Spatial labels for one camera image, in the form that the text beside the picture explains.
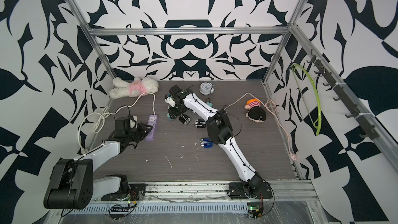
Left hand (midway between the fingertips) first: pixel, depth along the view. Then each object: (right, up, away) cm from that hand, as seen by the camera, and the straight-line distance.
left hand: (151, 124), depth 90 cm
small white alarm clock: (+32, +22, +21) cm, 45 cm away
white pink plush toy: (-22, +21, +12) cm, 33 cm away
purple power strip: (-1, +2, +6) cm, 7 cm away
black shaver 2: (+28, 0, +4) cm, 28 cm away
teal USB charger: (+9, +3, +6) cm, 11 cm away
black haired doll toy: (+62, +6, +6) cm, 62 cm away
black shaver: (+19, +3, +6) cm, 20 cm away
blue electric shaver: (+32, -9, -3) cm, 33 cm away
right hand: (+12, +7, +8) cm, 16 cm away
